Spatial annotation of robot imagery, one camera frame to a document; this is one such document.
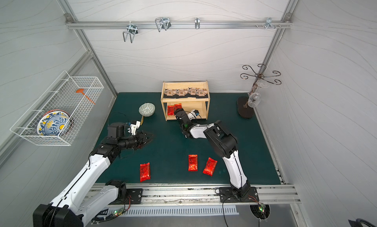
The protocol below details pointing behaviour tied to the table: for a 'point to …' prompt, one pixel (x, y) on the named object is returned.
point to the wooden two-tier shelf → (192, 95)
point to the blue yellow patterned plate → (55, 123)
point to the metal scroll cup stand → (245, 104)
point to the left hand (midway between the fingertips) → (153, 137)
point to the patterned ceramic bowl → (147, 109)
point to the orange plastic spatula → (81, 90)
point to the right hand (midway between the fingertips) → (177, 112)
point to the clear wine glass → (254, 99)
